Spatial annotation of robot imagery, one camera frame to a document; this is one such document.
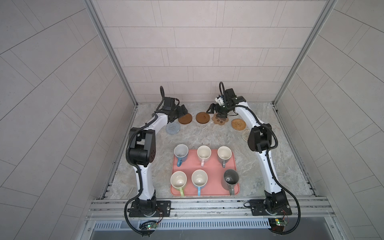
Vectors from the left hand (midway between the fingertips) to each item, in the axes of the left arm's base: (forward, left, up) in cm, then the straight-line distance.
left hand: (186, 108), depth 98 cm
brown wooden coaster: (-2, +1, -10) cm, 10 cm away
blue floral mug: (-28, +2, -7) cm, 29 cm away
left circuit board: (-62, +13, -8) cm, 64 cm away
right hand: (-1, -17, -3) cm, 17 cm away
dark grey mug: (-42, -26, -8) cm, 50 cm away
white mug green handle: (-43, +2, -10) cm, 44 cm away
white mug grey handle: (-28, -24, -9) cm, 38 cm away
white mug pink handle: (-28, -12, -8) cm, 32 cm away
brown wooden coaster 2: (+1, -11, -12) cm, 16 cm away
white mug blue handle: (-42, -9, -9) cm, 44 cm away
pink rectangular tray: (-36, -17, -11) cm, 41 cm away
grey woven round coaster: (-8, +9, -11) cm, 17 cm away
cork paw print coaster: (-2, -23, -10) cm, 26 cm away
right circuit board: (-61, -46, -10) cm, 77 cm away
